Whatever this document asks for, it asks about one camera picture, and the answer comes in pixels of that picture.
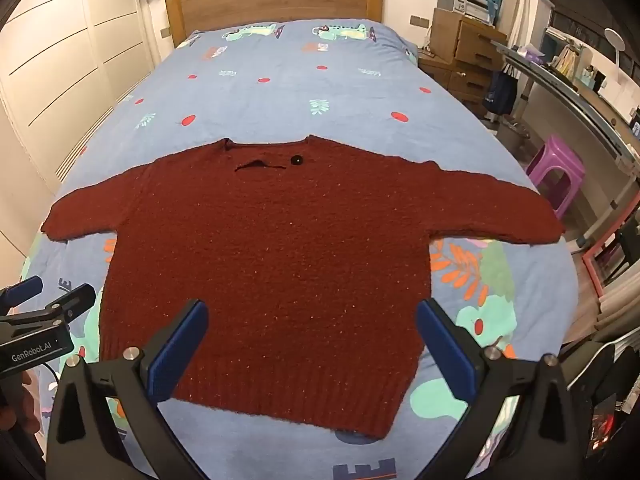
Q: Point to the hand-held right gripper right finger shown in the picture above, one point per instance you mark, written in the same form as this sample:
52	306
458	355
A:
445	350

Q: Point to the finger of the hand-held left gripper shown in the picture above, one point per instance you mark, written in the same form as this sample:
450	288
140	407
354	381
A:
75	300
22	287

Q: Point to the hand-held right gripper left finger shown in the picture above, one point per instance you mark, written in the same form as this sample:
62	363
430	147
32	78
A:
177	350

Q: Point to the dark red knit sweater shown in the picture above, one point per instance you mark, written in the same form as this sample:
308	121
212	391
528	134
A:
280	260

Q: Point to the person's left hand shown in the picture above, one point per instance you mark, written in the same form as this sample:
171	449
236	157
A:
29	400

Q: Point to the purple plastic stool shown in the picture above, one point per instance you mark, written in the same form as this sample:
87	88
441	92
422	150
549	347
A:
555	165

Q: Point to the white wardrobe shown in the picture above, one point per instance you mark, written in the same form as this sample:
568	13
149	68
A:
65	60

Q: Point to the navy tote bag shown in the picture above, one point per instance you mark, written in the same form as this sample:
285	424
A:
500	92

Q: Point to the grey study desk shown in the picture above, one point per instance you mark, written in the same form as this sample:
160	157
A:
575	97

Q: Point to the wooden dresser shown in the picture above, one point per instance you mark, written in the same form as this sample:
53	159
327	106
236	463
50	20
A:
465	55

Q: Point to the grey printer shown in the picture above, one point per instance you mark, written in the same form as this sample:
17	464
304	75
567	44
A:
465	2

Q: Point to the white desk lamp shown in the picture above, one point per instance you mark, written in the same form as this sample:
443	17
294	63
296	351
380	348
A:
616	42

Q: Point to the wooden headboard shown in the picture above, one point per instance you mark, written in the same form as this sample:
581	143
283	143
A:
275	2

